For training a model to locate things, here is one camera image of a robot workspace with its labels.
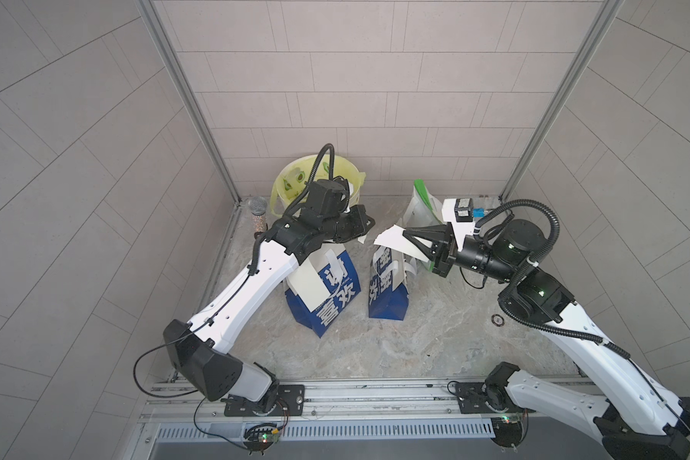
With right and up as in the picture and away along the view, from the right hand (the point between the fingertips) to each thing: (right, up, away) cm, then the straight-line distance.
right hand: (407, 237), depth 54 cm
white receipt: (-22, -13, +17) cm, 31 cm away
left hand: (-3, +3, +15) cm, 16 cm away
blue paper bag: (-16, -9, +22) cm, 29 cm away
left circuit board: (-32, -47, +12) cm, 58 cm away
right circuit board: (+27, -47, +14) cm, 56 cm away
